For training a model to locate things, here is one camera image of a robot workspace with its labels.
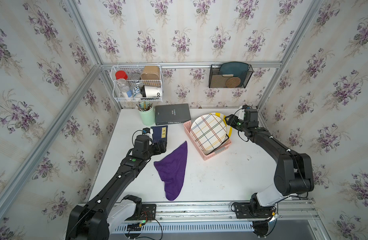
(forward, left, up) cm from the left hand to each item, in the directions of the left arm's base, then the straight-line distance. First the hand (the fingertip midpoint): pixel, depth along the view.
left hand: (163, 144), depth 82 cm
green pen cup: (+27, +14, -7) cm, 31 cm away
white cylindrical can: (+32, +9, +12) cm, 35 cm away
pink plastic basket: (-3, -23, -6) cm, 24 cm away
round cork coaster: (+40, -45, +14) cm, 61 cm away
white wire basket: (+36, +18, +15) cm, 43 cm away
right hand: (+16, -40, +3) cm, 43 cm away
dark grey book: (+35, 0, -13) cm, 38 cm away
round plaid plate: (+14, -28, -7) cm, 32 cm away
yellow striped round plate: (+12, -40, -3) cm, 42 cm away
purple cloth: (-9, -5, -13) cm, 16 cm away
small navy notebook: (+18, +5, -14) cm, 23 cm away
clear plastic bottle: (+32, +26, +15) cm, 44 cm away
